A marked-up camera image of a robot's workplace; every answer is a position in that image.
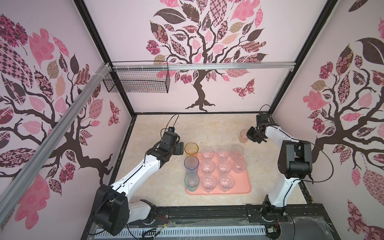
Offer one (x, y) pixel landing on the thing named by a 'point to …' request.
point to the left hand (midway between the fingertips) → (175, 146)
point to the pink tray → (222, 173)
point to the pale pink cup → (239, 166)
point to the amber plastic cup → (191, 148)
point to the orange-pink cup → (243, 138)
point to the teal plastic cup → (191, 181)
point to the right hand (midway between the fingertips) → (249, 134)
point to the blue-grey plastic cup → (191, 164)
